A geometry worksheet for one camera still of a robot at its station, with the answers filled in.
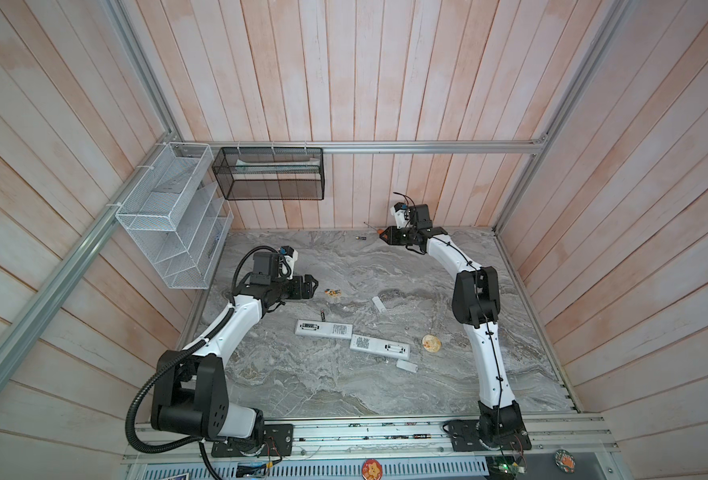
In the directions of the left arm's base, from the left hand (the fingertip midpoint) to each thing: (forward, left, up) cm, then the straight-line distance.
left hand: (305, 288), depth 87 cm
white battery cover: (-18, -30, -13) cm, 38 cm away
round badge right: (-42, -65, -12) cm, 78 cm away
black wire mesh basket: (+40, +14, +13) cm, 44 cm away
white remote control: (-7, -5, -12) cm, 15 cm away
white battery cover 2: (+1, -24, -13) cm, 27 cm away
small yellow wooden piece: (+6, -8, -12) cm, 16 cm away
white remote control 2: (-13, -20, -11) cm, 27 cm away
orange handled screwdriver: (+27, -25, -3) cm, 37 cm away
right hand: (+26, -25, -4) cm, 37 cm away
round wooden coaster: (-12, -38, -13) cm, 42 cm away
